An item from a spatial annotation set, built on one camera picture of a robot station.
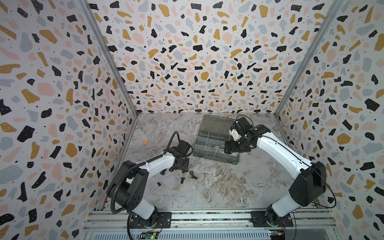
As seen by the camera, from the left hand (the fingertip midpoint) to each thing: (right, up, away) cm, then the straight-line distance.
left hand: (184, 163), depth 90 cm
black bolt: (+6, -7, -2) cm, 10 cm away
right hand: (+25, +10, -8) cm, 29 cm away
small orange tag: (-28, +12, +13) cm, 33 cm away
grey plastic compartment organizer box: (+18, +17, +17) cm, 30 cm away
